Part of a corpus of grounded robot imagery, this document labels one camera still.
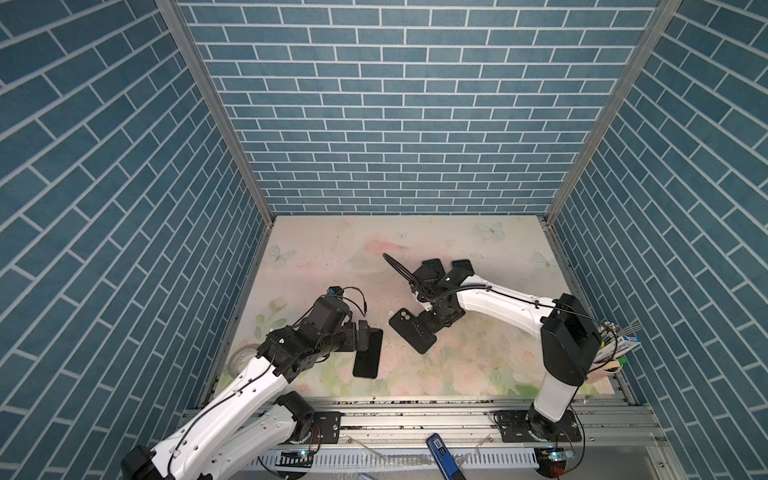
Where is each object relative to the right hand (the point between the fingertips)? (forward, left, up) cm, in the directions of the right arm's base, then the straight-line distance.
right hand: (430, 324), depth 86 cm
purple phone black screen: (-10, +17, -6) cm, 21 cm away
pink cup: (-11, -42, +4) cm, 44 cm away
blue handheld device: (-31, -4, -4) cm, 32 cm away
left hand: (-8, +19, +8) cm, 22 cm away
